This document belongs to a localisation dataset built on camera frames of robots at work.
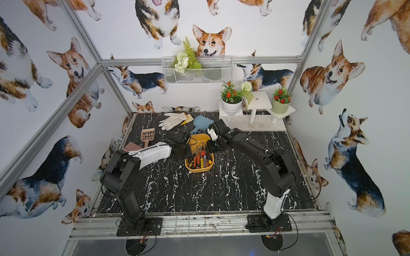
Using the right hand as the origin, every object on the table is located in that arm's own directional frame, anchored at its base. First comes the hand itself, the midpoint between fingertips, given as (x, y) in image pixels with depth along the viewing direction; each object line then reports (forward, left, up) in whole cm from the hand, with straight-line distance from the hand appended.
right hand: (207, 147), depth 87 cm
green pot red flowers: (+24, -43, +12) cm, 50 cm away
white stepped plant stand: (+28, -33, -7) cm, 44 cm away
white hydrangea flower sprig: (+26, -22, +20) cm, 40 cm away
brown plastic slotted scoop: (+19, +43, -12) cm, 49 cm away
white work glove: (+30, +26, -10) cm, 41 cm away
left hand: (+3, +11, -8) cm, 15 cm away
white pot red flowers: (+22, -14, +8) cm, 27 cm away
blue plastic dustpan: (+30, +6, -14) cm, 34 cm away
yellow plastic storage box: (-1, +5, -10) cm, 11 cm away
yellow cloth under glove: (+33, +16, -12) cm, 38 cm away
